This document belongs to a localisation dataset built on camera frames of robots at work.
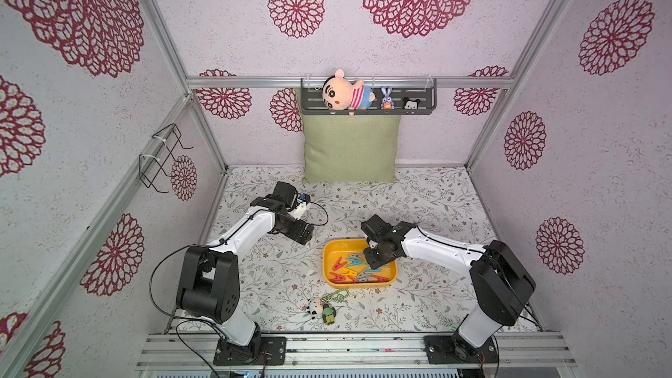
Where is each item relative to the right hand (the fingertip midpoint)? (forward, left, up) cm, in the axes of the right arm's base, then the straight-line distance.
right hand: (370, 256), depth 89 cm
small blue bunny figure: (+41, -6, +32) cm, 53 cm away
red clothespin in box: (-2, +11, -3) cm, 11 cm away
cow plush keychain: (-17, +18, -1) cm, 24 cm away
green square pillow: (+36, +9, +16) cm, 41 cm away
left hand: (+6, +25, +5) cm, 26 cm away
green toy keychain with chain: (-17, +13, -2) cm, 22 cm away
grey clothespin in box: (-6, +2, -3) cm, 7 cm away
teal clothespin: (-1, +6, -3) cm, 6 cm away
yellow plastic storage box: (+4, +8, -1) cm, 9 cm away
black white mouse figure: (+43, -14, +30) cm, 54 cm away
